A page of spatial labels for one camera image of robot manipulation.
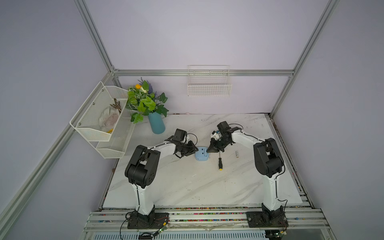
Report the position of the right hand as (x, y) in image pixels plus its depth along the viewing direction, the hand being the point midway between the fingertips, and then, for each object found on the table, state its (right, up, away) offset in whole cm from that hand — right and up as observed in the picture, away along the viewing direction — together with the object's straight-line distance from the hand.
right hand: (208, 151), depth 95 cm
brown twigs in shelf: (-52, +28, -13) cm, 61 cm away
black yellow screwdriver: (+7, -7, -2) cm, 10 cm away
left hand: (-7, +1, +1) cm, 7 cm away
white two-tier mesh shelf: (-55, +19, -19) cm, 61 cm away
